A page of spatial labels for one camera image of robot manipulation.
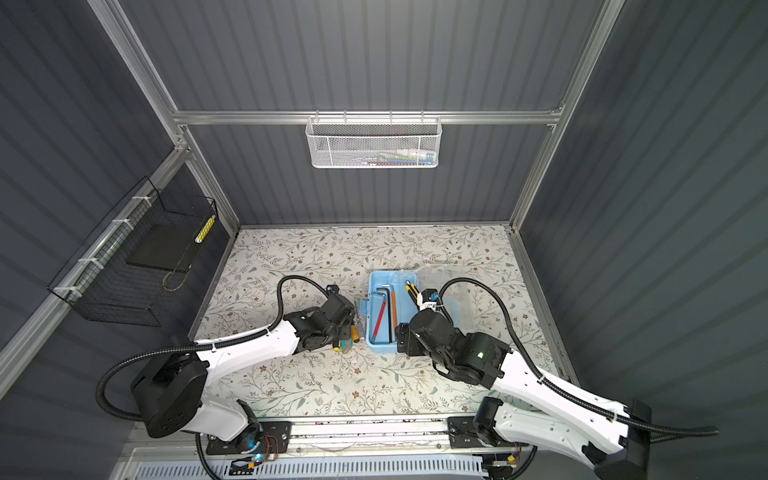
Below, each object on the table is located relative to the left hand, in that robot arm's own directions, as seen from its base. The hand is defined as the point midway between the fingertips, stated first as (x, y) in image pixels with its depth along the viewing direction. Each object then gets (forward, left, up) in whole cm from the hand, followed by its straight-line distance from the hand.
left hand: (346, 323), depth 87 cm
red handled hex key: (+6, -11, -6) cm, 13 cm away
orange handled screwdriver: (-6, -3, +4) cm, 8 cm away
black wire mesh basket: (+5, +51, +23) cm, 56 cm away
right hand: (-10, -17, +12) cm, 23 cm away
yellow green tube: (+19, +37, +21) cm, 47 cm away
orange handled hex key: (+8, -15, -7) cm, 18 cm away
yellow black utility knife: (+8, -20, +3) cm, 22 cm away
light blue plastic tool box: (+9, -13, -6) cm, 17 cm away
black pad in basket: (+12, +43, +24) cm, 51 cm away
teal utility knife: (-5, 0, -5) cm, 7 cm away
